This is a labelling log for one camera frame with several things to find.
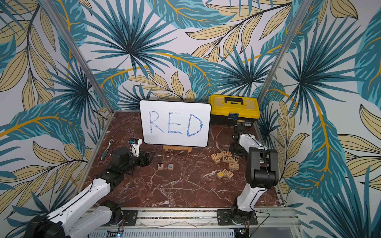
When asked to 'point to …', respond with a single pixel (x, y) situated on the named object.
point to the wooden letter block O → (225, 171)
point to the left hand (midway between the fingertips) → (150, 154)
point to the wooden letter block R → (160, 166)
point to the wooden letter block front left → (220, 175)
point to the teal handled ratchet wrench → (111, 141)
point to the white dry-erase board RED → (175, 123)
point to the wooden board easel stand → (179, 148)
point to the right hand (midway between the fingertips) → (238, 153)
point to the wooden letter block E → (170, 167)
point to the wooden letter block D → (229, 153)
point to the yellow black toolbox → (232, 109)
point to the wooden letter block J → (230, 174)
